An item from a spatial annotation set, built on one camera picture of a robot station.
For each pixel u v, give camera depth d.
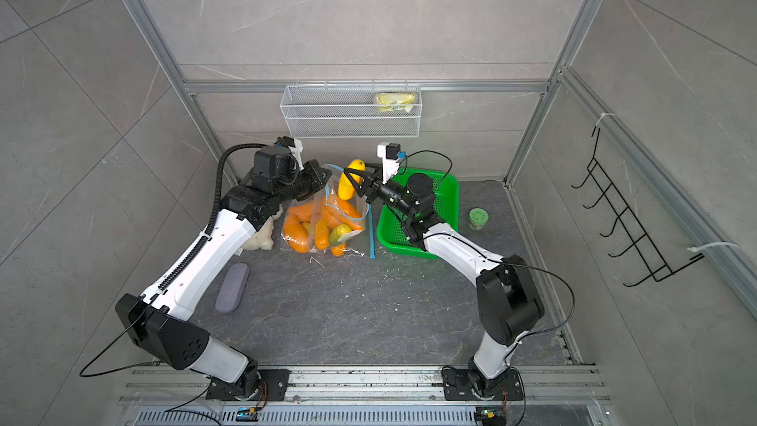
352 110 1.00
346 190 0.72
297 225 1.00
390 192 0.67
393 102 0.84
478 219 1.03
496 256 0.50
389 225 1.04
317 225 0.95
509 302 0.46
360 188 0.68
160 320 0.40
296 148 0.68
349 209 0.85
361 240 0.98
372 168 0.71
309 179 0.65
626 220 0.67
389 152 0.64
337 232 0.83
